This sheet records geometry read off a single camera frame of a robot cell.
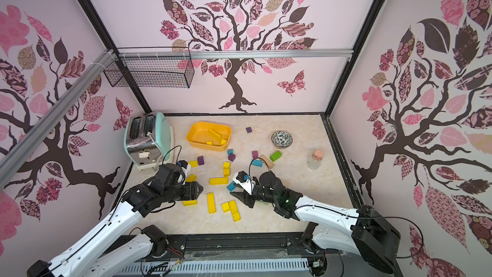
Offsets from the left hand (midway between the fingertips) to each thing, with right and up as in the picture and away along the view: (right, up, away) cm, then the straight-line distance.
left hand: (197, 193), depth 76 cm
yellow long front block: (+15, -9, +5) cm, 18 cm away
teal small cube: (+11, +15, +25) cm, 31 cm away
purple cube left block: (-4, +10, +21) cm, 24 cm away
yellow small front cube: (+11, -8, +5) cm, 14 cm away
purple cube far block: (+21, +27, +37) cm, 50 cm away
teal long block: (+12, -1, +13) cm, 18 cm away
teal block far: (+26, +9, +23) cm, 36 cm away
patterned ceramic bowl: (+40, +21, +30) cm, 54 cm away
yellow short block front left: (-5, -6, +7) cm, 11 cm away
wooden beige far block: (+32, +9, +21) cm, 39 cm away
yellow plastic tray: (-3, +23, +33) cm, 40 cm away
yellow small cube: (+7, +20, +27) cm, 34 cm away
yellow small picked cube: (-1, +19, +27) cm, 33 cm away
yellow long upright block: (+5, -9, +7) cm, 12 cm away
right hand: (+16, +4, -2) cm, 16 cm away
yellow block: (+1, +24, +32) cm, 40 cm away
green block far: (+36, +12, +26) cm, 46 cm away
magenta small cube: (+24, +13, +24) cm, 37 cm away
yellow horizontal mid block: (+6, +1, +15) cm, 17 cm away
